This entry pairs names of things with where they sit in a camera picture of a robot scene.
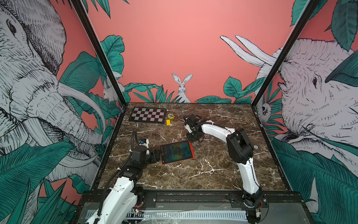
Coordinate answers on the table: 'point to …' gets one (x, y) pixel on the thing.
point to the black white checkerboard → (148, 115)
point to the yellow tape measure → (170, 116)
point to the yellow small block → (168, 122)
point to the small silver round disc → (255, 147)
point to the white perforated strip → (188, 214)
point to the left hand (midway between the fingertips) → (156, 149)
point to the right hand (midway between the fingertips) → (189, 137)
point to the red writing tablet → (176, 152)
